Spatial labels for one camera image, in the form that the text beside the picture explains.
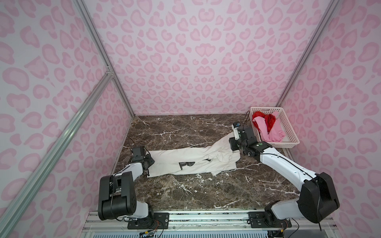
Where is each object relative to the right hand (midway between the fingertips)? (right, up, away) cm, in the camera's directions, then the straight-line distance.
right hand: (232, 138), depth 87 cm
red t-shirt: (+32, +12, +20) cm, 39 cm away
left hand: (-51, -13, +8) cm, 53 cm away
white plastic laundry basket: (+44, -2, +14) cm, 46 cm away
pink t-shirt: (+34, +2, +16) cm, 38 cm away
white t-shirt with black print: (-10, -13, +7) cm, 17 cm away
